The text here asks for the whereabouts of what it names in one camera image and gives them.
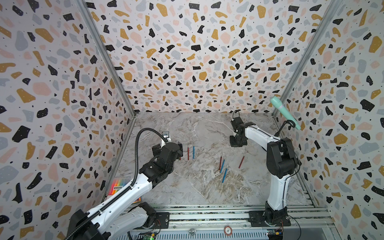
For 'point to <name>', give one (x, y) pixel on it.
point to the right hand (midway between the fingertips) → (237, 144)
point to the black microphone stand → (276, 134)
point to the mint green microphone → (277, 102)
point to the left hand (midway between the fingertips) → (174, 143)
